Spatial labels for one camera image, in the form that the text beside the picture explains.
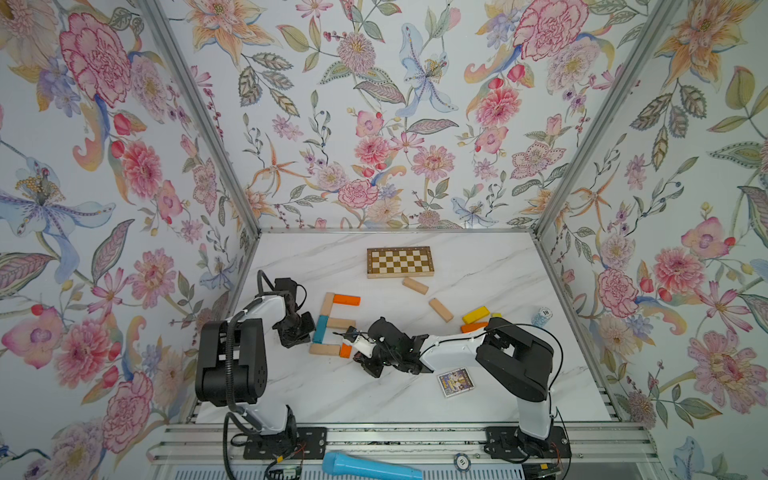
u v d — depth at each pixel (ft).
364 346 2.58
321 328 3.11
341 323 3.13
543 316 2.98
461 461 2.36
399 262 3.51
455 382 2.70
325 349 2.91
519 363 1.64
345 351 2.94
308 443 2.42
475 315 3.23
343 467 2.23
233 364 1.39
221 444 2.41
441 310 3.23
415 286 3.40
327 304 3.29
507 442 2.42
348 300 3.32
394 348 2.29
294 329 2.59
